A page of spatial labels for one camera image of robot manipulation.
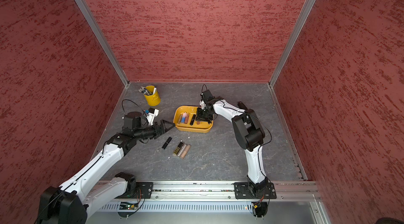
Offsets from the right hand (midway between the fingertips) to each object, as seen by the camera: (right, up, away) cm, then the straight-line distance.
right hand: (198, 120), depth 95 cm
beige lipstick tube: (-7, -16, -10) cm, 20 cm away
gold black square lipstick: (-10, -14, -9) cm, 20 cm away
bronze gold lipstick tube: (-12, +1, +3) cm, 13 cm away
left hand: (-13, -2, -17) cm, 22 cm away
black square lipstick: (-17, -11, -6) cm, 21 cm away
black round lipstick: (-4, 0, +4) cm, 5 cm away
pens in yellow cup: (-33, +19, -2) cm, 38 cm away
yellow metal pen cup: (-30, +13, +5) cm, 33 cm away
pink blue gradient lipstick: (-10, +1, +4) cm, 11 cm away
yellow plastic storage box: (+4, -4, -1) cm, 6 cm away
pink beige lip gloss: (0, -1, -1) cm, 2 cm away
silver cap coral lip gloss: (-7, +1, +4) cm, 9 cm away
